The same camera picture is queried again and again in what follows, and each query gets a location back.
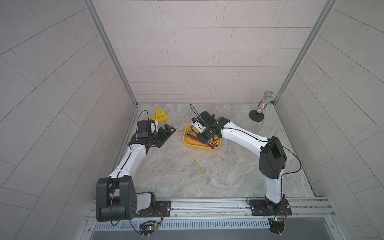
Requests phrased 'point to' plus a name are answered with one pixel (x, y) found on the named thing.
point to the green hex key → (204, 174)
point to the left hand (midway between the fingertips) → (173, 131)
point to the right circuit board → (276, 227)
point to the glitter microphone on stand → (258, 115)
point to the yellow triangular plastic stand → (160, 116)
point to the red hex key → (198, 140)
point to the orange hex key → (212, 142)
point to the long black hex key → (197, 138)
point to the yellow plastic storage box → (194, 144)
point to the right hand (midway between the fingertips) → (200, 137)
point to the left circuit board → (148, 228)
